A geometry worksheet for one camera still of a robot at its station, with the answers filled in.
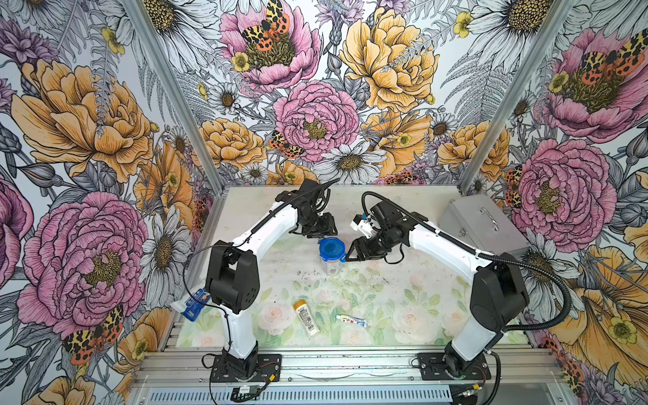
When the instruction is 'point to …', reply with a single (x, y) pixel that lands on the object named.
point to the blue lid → (332, 249)
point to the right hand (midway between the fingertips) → (355, 262)
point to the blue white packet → (191, 307)
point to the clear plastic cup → (332, 267)
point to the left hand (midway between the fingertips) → (328, 239)
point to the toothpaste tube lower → (352, 320)
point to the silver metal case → (479, 220)
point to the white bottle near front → (305, 313)
